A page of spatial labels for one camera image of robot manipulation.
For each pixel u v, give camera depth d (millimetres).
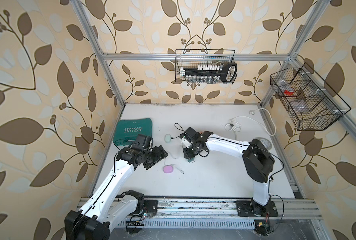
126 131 990
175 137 990
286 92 806
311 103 729
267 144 956
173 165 893
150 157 652
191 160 866
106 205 411
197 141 675
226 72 839
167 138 994
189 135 715
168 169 866
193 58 912
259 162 489
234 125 1050
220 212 736
